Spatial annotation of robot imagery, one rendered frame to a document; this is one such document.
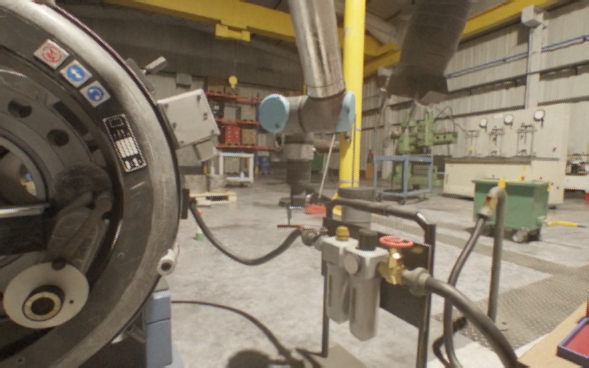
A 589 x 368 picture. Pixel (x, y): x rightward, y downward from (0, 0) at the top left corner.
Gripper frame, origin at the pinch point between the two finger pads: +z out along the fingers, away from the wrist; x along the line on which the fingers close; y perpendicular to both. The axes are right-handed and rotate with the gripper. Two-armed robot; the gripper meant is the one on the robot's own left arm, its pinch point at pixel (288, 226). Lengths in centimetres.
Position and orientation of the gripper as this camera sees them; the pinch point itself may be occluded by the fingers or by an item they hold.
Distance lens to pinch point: 88.7
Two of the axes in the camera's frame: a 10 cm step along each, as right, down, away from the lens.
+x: -0.6, -0.8, 10.0
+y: 10.0, 0.2, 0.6
